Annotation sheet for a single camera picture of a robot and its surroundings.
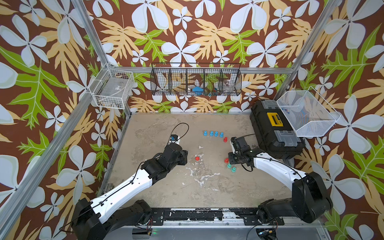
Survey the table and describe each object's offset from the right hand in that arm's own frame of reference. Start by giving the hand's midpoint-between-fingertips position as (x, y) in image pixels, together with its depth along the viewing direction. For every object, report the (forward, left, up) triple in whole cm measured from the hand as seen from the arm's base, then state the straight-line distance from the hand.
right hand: (230, 156), depth 90 cm
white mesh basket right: (+16, -42, +21) cm, 49 cm away
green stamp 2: (-7, -1, -4) cm, 8 cm away
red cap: (+2, +20, -6) cm, 21 cm away
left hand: (-3, +28, +13) cm, 30 cm away
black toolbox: (+10, -24, +12) cm, 29 cm away
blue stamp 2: (+20, +10, -3) cm, 22 cm away
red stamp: (+15, 0, -3) cm, 15 cm away
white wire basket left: (+29, +70, +29) cm, 81 cm away
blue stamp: (+20, +14, -3) cm, 25 cm away
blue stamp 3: (+20, +6, -3) cm, 21 cm away
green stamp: (-4, +1, -5) cm, 6 cm away
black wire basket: (+44, +6, +25) cm, 51 cm away
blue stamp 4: (+19, +3, -3) cm, 20 cm away
